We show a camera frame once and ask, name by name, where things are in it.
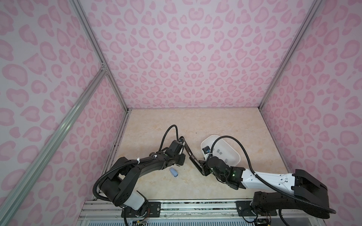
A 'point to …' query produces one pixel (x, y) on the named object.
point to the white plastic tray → (223, 149)
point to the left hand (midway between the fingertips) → (183, 155)
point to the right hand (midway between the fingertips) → (201, 160)
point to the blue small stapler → (174, 172)
